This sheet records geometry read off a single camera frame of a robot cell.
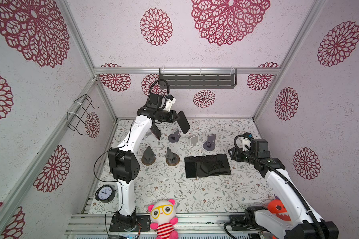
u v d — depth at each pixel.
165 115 0.76
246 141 0.72
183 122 0.88
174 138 1.03
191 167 0.98
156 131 1.03
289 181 0.47
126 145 0.53
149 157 0.91
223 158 1.02
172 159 0.89
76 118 0.75
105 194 0.81
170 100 0.78
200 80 0.97
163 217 0.70
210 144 1.00
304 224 0.39
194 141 0.98
